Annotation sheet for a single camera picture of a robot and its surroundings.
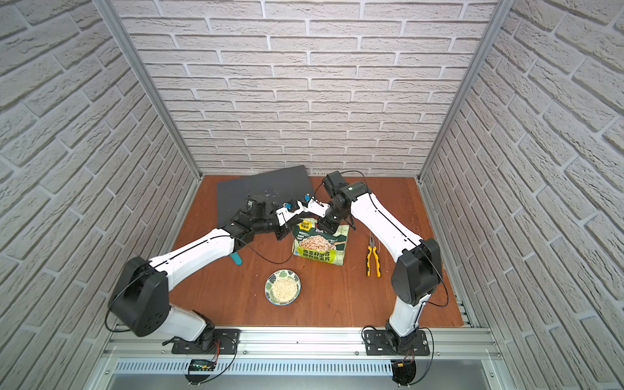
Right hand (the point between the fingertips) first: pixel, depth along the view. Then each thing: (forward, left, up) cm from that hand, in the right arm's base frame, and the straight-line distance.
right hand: (317, 226), depth 82 cm
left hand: (+5, +6, +3) cm, 9 cm away
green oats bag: (-4, +1, -5) cm, 6 cm away
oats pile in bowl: (-17, +12, -13) cm, 24 cm away
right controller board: (-42, -23, -17) cm, 50 cm away
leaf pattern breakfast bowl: (-12, +15, -12) cm, 23 cm away
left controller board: (-37, +38, -19) cm, 56 cm away
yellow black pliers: (-2, -22, -15) cm, 26 cm away
